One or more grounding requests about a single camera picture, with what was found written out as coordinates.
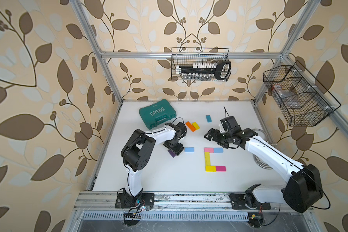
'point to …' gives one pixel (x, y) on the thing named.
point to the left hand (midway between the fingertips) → (173, 148)
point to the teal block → (209, 118)
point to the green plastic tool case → (157, 113)
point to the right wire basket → (303, 105)
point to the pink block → (210, 150)
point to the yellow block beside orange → (195, 125)
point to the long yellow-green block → (207, 158)
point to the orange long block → (189, 124)
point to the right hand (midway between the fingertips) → (209, 139)
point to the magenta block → (220, 168)
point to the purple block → (172, 153)
